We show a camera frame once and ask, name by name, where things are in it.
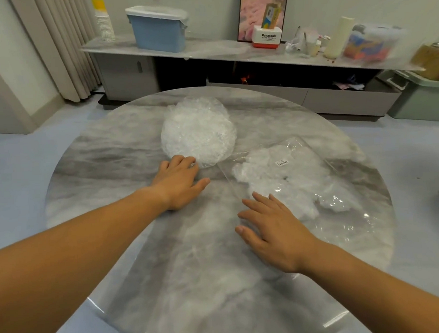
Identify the small white cup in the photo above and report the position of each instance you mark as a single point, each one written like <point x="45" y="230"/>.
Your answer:
<point x="314" y="47"/>

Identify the beige curtain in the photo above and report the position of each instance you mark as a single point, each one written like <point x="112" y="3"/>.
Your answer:
<point x="57" y="48"/>

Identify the person's left hand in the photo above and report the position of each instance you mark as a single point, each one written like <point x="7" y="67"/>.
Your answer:
<point x="178" y="184"/>

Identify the pile of clear plastic caps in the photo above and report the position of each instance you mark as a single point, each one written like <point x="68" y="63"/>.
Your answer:
<point x="199" y="131"/>

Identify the crumpled clear wrapper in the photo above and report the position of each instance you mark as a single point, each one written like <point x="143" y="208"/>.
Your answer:
<point x="296" y="41"/>

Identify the brown cardboard box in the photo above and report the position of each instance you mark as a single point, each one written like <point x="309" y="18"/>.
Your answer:
<point x="431" y="62"/>

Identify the pink framed picture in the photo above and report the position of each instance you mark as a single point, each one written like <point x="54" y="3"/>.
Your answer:
<point x="248" y="11"/>

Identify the clear bag of caps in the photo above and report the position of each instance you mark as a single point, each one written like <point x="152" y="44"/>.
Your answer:
<point x="284" y="180"/>

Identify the person's right hand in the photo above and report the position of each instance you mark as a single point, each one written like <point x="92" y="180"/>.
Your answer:
<point x="279" y="238"/>

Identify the blue storage box white lid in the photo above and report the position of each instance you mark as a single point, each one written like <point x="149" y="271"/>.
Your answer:
<point x="157" y="30"/>

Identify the red and white box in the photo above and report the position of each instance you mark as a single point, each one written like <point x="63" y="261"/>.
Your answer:
<point x="267" y="38"/>

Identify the clear plastic bag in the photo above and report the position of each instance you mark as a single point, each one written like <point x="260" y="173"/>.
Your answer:
<point x="350" y="217"/>

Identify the green storage bin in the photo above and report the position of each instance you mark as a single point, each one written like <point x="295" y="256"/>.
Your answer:
<point x="422" y="96"/>

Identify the person's left forearm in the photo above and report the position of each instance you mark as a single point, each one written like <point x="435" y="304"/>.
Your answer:
<point x="65" y="270"/>

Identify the cream paper roll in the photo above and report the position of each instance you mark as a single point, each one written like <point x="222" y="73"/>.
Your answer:
<point x="338" y="38"/>

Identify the clear container colourful contents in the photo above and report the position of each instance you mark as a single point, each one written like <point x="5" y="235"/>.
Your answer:
<point x="375" y="44"/>

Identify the person's right forearm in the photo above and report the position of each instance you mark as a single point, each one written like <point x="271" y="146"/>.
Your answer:
<point x="389" y="299"/>

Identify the colourful standing card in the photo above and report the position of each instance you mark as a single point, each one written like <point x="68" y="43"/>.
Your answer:
<point x="271" y="15"/>

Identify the stack of paper cups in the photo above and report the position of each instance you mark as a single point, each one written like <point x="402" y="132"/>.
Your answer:
<point x="103" y="23"/>

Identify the long grey low cabinet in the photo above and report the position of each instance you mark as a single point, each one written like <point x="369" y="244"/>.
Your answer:
<point x="123" y="74"/>

